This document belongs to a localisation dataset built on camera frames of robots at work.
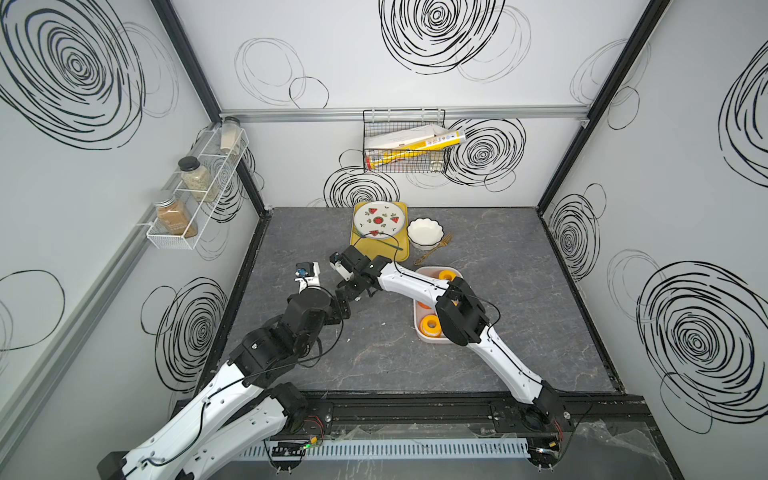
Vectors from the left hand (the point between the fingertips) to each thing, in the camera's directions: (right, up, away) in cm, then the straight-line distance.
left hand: (332, 291), depth 71 cm
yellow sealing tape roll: (+33, +1, +23) cm, 40 cm away
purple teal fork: (+12, +11, +38) cm, 41 cm away
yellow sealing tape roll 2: (+25, -14, +12) cm, 31 cm away
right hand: (0, -3, +27) cm, 27 cm away
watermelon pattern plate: (+10, +19, +45) cm, 50 cm away
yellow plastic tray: (+16, +9, +38) cm, 42 cm away
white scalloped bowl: (+27, +14, +40) cm, 50 cm away
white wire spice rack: (-41, +37, +25) cm, 61 cm away
